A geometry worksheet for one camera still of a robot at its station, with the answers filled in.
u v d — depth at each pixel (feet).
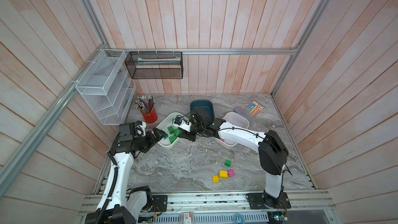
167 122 3.13
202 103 3.54
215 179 2.63
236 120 3.31
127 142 1.93
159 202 2.43
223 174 2.66
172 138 3.09
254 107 3.63
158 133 2.31
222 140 2.03
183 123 2.30
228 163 2.79
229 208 2.39
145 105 3.13
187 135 2.38
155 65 3.41
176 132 2.63
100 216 1.20
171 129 3.18
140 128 2.35
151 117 3.25
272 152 1.68
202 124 2.17
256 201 2.40
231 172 2.68
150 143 2.25
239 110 3.55
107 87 2.26
